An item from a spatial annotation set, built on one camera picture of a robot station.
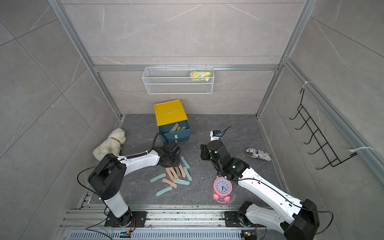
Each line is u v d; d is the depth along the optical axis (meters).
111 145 0.92
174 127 0.90
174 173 0.88
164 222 0.73
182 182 0.86
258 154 0.94
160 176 0.88
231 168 0.53
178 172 0.89
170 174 0.88
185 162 0.93
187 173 0.88
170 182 0.86
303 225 0.37
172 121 0.86
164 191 0.83
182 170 0.90
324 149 0.63
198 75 0.84
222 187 0.82
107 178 0.47
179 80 1.00
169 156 0.74
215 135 0.65
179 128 0.91
